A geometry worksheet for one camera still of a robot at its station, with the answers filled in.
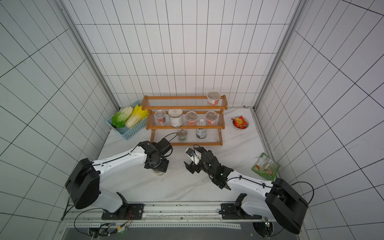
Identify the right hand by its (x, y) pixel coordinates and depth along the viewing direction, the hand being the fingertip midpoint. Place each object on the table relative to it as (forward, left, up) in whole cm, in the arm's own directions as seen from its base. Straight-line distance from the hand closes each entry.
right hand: (186, 155), depth 81 cm
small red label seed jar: (+20, +18, +10) cm, 28 cm away
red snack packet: (+30, -35, -6) cm, 47 cm away
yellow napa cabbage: (+32, +40, -3) cm, 51 cm away
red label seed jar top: (+24, -13, +22) cm, 35 cm away
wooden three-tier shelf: (+19, +3, +7) cm, 21 cm away
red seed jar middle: (+20, -1, +9) cm, 22 cm away
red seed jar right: (+21, -13, +9) cm, 26 cm away
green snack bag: (0, -47, -12) cm, 49 cm away
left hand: (-7, +17, -5) cm, 19 cm away
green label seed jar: (+16, +5, -4) cm, 17 cm away
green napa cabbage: (+24, +49, 0) cm, 55 cm away
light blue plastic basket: (+15, +43, -3) cm, 45 cm away
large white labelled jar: (+17, +7, +13) cm, 22 cm away
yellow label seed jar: (-8, +15, -6) cm, 19 cm away
